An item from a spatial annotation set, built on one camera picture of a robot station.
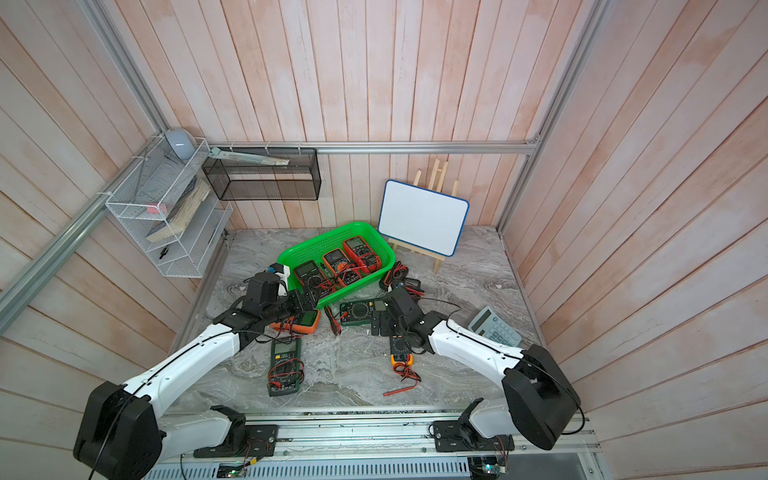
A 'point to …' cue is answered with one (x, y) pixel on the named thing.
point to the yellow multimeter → (401, 359)
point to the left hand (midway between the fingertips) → (311, 300)
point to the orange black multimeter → (346, 271)
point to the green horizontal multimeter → (359, 312)
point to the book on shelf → (182, 212)
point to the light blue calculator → (492, 326)
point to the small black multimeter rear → (394, 277)
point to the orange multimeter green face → (302, 323)
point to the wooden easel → (437, 179)
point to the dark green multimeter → (286, 368)
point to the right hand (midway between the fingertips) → (385, 318)
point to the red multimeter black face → (311, 281)
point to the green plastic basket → (317, 248)
